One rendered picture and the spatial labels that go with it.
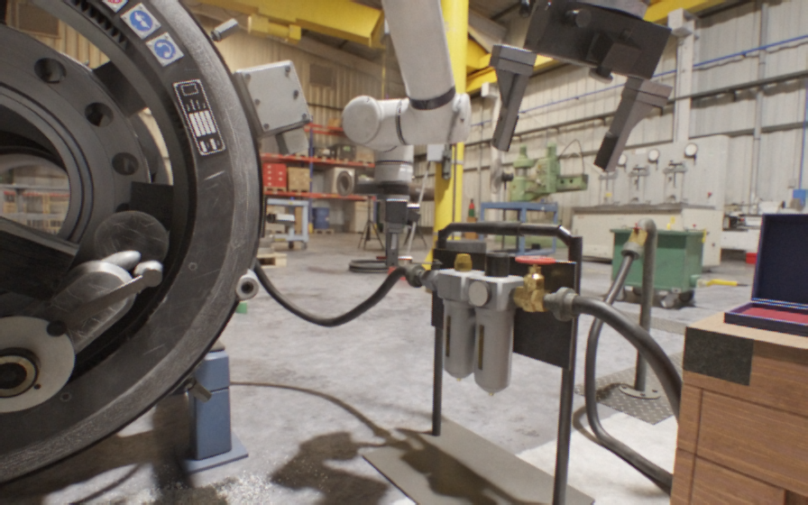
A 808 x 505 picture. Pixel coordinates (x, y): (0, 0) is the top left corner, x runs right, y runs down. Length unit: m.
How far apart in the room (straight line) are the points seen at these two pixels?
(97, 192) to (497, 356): 0.73
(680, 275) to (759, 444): 2.82
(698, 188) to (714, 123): 4.97
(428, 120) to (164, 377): 0.58
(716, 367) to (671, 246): 2.83
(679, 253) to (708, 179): 3.34
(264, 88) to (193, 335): 0.39
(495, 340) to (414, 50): 0.54
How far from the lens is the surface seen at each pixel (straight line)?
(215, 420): 1.10
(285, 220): 0.82
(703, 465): 0.54
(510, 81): 0.47
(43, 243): 0.62
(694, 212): 6.14
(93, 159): 0.76
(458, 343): 0.90
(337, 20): 13.22
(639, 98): 0.53
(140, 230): 0.68
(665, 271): 3.33
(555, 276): 0.82
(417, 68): 0.72
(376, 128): 0.79
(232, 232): 0.66
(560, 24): 0.47
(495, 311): 0.82
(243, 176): 0.66
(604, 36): 0.46
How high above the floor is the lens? 0.57
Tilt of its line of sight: 4 degrees down
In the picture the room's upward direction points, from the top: 1 degrees clockwise
